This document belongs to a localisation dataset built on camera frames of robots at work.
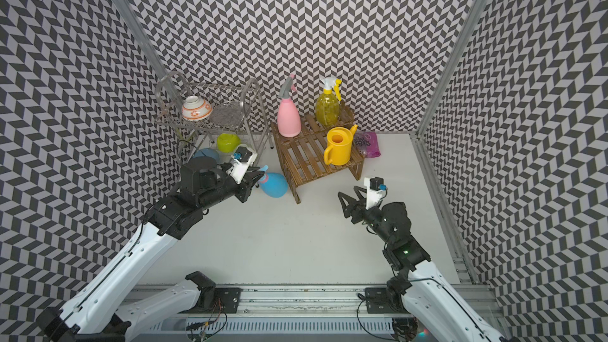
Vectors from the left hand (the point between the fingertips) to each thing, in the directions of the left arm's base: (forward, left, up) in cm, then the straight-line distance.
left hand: (258, 173), depth 69 cm
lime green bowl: (+31, +23, -21) cm, 44 cm away
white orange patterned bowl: (+26, +26, +3) cm, 37 cm away
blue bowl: (+34, +36, -30) cm, 58 cm away
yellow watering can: (+15, -25, -8) cm, 30 cm away
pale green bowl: (+30, +15, -21) cm, 40 cm away
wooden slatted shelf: (+20, -11, -16) cm, 28 cm away
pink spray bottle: (+19, -8, +3) cm, 21 cm away
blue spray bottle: (+1, -4, -7) cm, 8 cm away
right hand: (-2, -27, -10) cm, 29 cm away
